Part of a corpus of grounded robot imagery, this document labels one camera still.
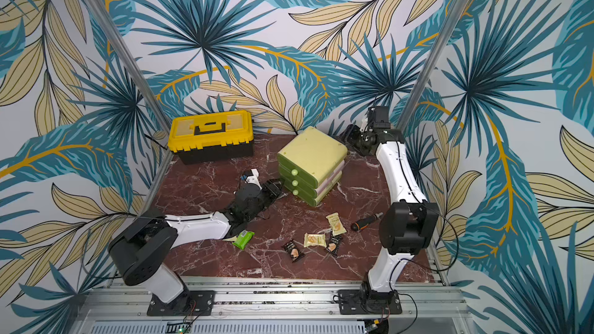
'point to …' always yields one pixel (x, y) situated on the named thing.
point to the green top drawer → (297, 172)
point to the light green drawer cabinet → (310, 165)
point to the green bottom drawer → (300, 195)
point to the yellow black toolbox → (199, 138)
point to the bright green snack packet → (243, 239)
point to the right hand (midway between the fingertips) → (347, 138)
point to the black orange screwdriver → (364, 222)
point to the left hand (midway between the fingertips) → (285, 184)
